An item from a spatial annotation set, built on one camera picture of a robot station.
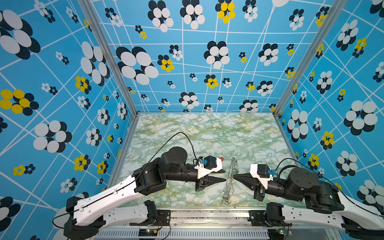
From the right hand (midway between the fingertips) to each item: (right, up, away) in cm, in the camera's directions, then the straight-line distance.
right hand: (236, 175), depth 52 cm
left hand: (-4, +1, -2) cm, 5 cm away
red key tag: (+3, -4, +44) cm, 44 cm away
